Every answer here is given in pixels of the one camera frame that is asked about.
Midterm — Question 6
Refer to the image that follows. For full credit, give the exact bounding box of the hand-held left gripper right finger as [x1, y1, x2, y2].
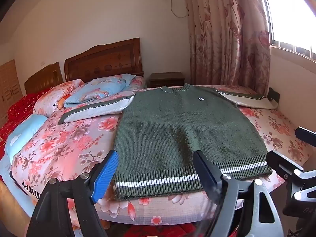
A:
[193, 150, 285, 237]

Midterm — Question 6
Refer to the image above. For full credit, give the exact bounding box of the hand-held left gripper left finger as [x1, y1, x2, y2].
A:
[26, 150, 120, 237]

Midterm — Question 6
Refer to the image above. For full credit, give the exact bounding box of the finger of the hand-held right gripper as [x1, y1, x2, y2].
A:
[266, 150, 305, 185]
[295, 126, 316, 143]

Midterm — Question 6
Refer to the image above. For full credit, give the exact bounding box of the green knit sweater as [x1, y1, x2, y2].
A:
[58, 84, 277, 201]

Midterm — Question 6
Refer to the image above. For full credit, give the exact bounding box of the pink floral sheet bed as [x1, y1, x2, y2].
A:
[10, 84, 313, 226]

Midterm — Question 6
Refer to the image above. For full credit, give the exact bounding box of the blue floral folded quilt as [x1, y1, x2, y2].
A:
[64, 76, 135, 108]

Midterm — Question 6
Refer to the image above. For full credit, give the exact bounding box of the light blue pillow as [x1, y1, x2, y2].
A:
[4, 115, 48, 163]

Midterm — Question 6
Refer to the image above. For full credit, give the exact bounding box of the pink floral folded quilt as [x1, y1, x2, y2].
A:
[33, 79, 85, 117]

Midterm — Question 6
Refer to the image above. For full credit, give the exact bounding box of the dark wooden nightstand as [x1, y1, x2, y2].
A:
[148, 72, 185, 88]

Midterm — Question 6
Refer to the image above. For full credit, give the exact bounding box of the red floral blanket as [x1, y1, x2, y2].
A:
[0, 89, 51, 155]

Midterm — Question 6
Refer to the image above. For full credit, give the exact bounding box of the small wooden headboard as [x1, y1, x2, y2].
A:
[24, 62, 64, 95]

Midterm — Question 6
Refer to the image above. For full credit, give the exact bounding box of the large carved wooden headboard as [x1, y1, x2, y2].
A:
[64, 38, 144, 83]

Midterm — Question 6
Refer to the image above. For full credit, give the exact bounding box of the window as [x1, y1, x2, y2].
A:
[255, 0, 316, 60]

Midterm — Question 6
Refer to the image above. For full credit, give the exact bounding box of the pink floral curtain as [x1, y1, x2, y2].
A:
[182, 0, 271, 95]

